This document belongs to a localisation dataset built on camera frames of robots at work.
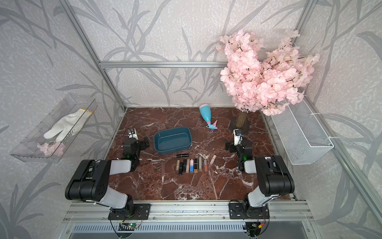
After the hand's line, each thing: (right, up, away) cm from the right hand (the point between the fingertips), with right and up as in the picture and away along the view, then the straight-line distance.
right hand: (233, 136), depth 94 cm
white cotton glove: (-82, +8, -27) cm, 86 cm away
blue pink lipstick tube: (-26, -17, -6) cm, 32 cm away
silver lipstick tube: (-21, -15, -6) cm, 27 cm away
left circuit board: (-56, -41, -23) cm, 73 cm away
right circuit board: (+5, -42, -23) cm, 48 cm away
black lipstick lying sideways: (-32, -11, -3) cm, 34 cm away
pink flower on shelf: (-82, -1, -35) cm, 89 cm away
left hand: (-61, 0, -1) cm, 61 cm away
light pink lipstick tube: (-14, -14, -3) cm, 20 cm away
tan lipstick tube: (-29, -17, -7) cm, 34 cm away
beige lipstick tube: (-35, -16, -6) cm, 39 cm away
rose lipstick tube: (-18, -17, -6) cm, 25 cm away
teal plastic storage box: (-40, -3, +7) cm, 41 cm away
